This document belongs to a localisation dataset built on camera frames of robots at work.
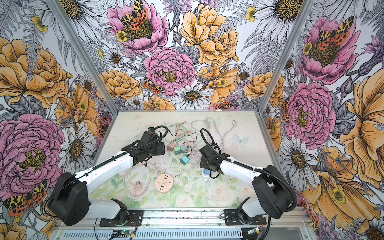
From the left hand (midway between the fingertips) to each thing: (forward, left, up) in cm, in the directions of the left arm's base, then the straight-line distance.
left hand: (157, 150), depth 87 cm
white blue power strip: (-12, -28, -6) cm, 31 cm away
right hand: (-8, -28, -7) cm, 30 cm away
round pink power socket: (-16, -5, -8) cm, 18 cm away
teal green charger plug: (+3, -15, -4) cm, 16 cm away
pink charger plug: (+8, -6, -9) cm, 13 cm away
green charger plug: (+5, -10, -8) cm, 14 cm away
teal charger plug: (-2, -15, -7) cm, 17 cm away
